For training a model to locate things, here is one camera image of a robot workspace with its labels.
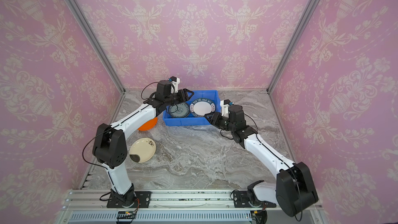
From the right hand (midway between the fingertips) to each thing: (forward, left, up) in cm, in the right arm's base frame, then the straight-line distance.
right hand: (206, 116), depth 79 cm
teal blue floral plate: (+20, +17, -19) cm, 32 cm away
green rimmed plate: (+21, +3, -18) cm, 28 cm away
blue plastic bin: (+31, -7, -18) cm, 37 cm away
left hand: (+14, +8, +2) cm, 16 cm away
